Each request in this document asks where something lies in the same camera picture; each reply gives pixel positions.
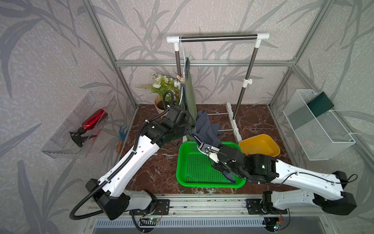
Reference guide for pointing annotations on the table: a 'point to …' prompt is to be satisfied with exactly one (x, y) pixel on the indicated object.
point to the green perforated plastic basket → (195, 169)
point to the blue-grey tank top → (209, 132)
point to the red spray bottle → (92, 122)
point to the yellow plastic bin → (260, 144)
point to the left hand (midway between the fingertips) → (191, 128)
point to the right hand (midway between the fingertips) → (209, 149)
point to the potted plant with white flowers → (161, 84)
